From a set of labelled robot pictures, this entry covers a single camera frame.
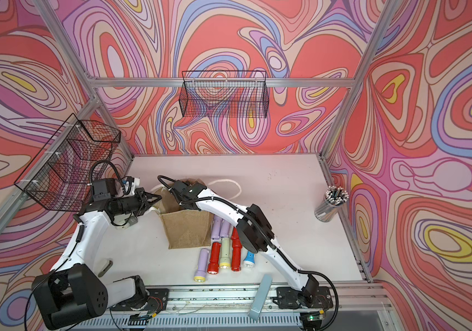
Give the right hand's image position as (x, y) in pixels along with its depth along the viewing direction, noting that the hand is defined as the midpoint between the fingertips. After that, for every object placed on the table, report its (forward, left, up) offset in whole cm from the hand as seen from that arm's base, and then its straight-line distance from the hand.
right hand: (203, 212), depth 93 cm
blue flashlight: (-22, -20, -2) cm, 29 cm away
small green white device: (-3, +31, 0) cm, 31 cm away
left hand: (-2, +13, +16) cm, 21 cm away
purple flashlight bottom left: (-26, -1, -2) cm, 26 cm away
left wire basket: (-1, +48, +27) cm, 55 cm away
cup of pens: (-3, -55, +13) cm, 56 cm away
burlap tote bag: (-11, +6, +8) cm, 15 cm away
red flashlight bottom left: (-24, -5, -2) cm, 25 cm away
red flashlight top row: (-12, -14, -2) cm, 19 cm away
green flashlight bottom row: (-20, -10, -1) cm, 23 cm away
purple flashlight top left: (-8, -6, -1) cm, 10 cm away
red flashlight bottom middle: (-20, -15, -1) cm, 25 cm away
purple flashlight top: (-9, -10, -2) cm, 13 cm away
